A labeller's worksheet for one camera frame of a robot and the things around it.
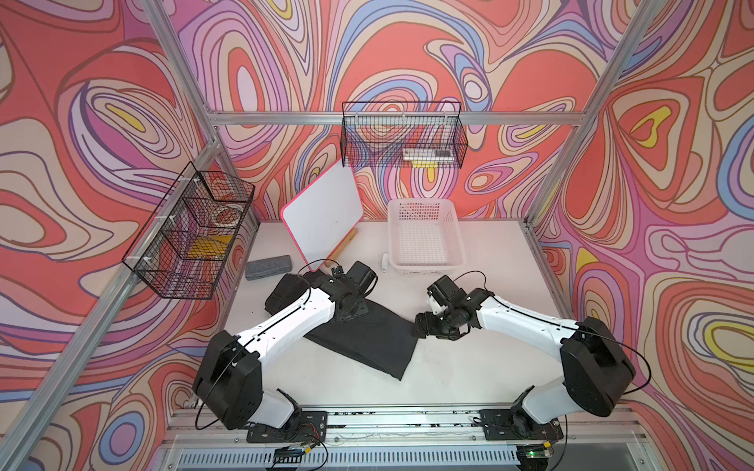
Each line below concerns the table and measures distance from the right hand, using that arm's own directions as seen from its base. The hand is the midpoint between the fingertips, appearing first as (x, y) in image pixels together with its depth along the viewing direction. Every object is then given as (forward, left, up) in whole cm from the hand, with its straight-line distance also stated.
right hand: (427, 341), depth 84 cm
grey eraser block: (+29, +53, 0) cm, 60 cm away
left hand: (+7, +19, +6) cm, 22 cm away
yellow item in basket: (+15, +55, +29) cm, 64 cm away
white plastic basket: (+44, -6, -4) cm, 45 cm away
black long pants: (+2, +15, -1) cm, 15 cm away
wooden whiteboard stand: (+37, +27, +2) cm, 46 cm away
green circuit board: (-26, +37, -4) cm, 45 cm away
